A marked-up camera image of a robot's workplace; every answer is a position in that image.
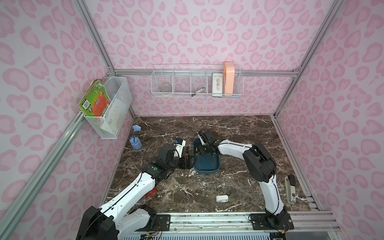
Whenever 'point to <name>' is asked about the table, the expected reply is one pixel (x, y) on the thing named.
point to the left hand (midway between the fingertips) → (192, 156)
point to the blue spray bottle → (134, 141)
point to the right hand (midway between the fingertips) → (200, 148)
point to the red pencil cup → (151, 192)
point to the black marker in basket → (194, 94)
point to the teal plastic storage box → (207, 163)
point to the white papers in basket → (113, 118)
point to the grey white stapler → (290, 181)
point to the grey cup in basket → (166, 88)
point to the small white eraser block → (222, 198)
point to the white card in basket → (217, 85)
